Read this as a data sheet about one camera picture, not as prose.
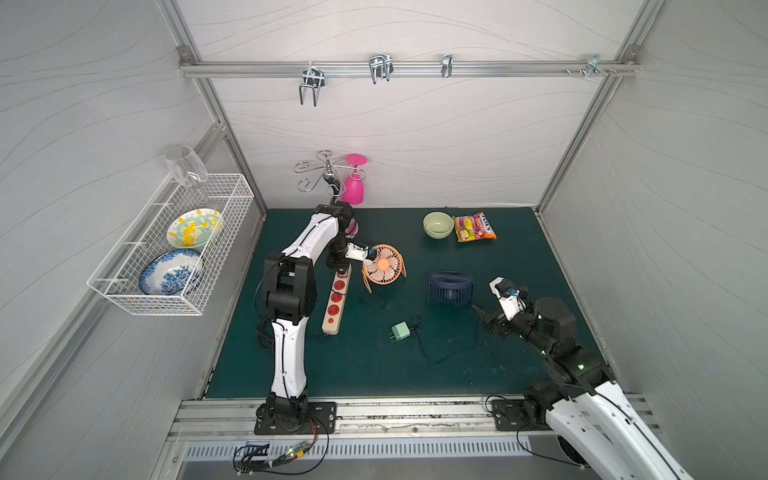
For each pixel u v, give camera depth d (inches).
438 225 44.1
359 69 30.3
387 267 37.4
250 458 27.1
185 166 25.2
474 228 43.4
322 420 29.3
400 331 33.9
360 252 34.4
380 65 30.1
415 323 35.5
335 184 37.7
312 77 30.8
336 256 33.7
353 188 41.1
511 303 24.9
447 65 30.6
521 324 25.5
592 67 30.1
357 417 29.6
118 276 21.9
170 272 24.7
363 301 37.7
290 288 22.7
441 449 27.6
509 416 28.8
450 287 33.7
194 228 27.7
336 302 36.3
